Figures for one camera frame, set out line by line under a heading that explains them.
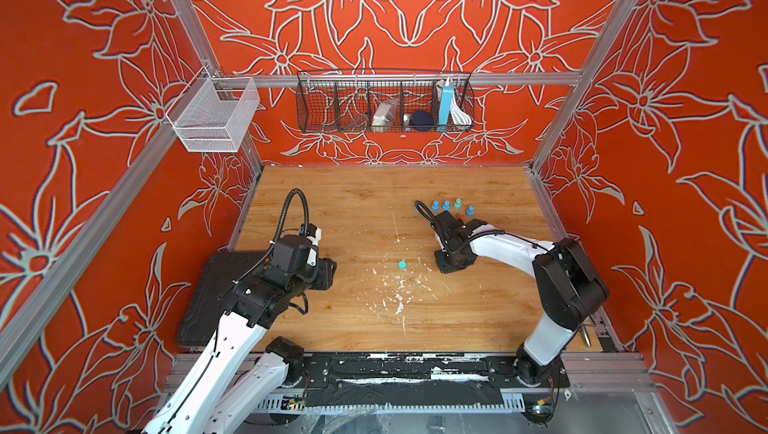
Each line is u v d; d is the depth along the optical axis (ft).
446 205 3.40
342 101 3.30
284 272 1.70
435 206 3.45
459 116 2.99
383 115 2.99
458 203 3.46
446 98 2.83
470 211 3.39
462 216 3.36
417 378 2.39
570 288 1.51
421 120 3.12
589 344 2.50
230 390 1.74
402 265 3.03
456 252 2.21
